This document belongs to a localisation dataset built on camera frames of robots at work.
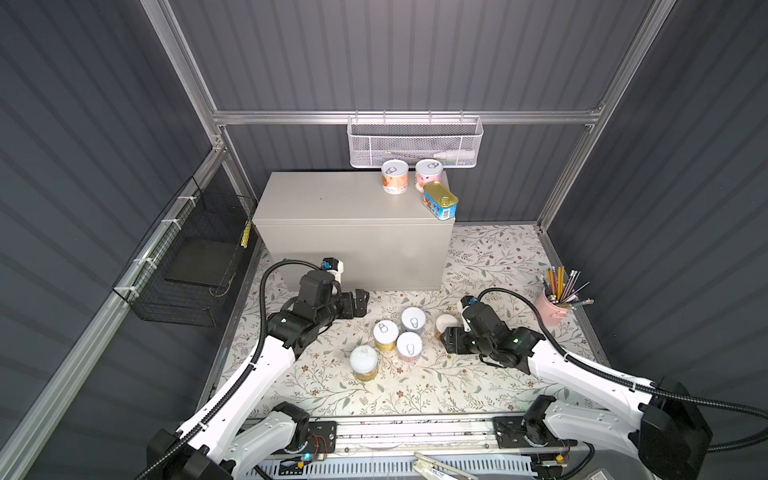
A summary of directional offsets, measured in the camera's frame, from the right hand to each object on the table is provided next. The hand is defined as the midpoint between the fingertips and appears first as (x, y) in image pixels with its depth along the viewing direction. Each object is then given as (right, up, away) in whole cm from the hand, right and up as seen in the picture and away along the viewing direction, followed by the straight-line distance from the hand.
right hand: (452, 339), depth 83 cm
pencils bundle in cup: (+35, +12, +6) cm, 38 cm away
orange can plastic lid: (-1, +4, +3) cm, 6 cm away
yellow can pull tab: (-19, 0, +3) cm, 19 cm away
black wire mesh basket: (-68, +21, -11) cm, 72 cm away
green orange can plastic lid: (-24, -5, -4) cm, 25 cm away
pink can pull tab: (-12, -2, 0) cm, 12 cm away
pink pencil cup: (+30, +6, +3) cm, 31 cm away
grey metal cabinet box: (-20, +29, +29) cm, 46 cm away
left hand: (-27, +13, -5) cm, 31 cm away
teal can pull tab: (-11, +5, +6) cm, 13 cm away
